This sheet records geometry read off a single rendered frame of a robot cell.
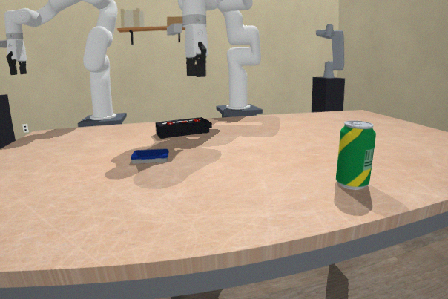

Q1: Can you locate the green and yellow drink can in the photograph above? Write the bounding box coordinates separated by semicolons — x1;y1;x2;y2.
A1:
336;120;376;190

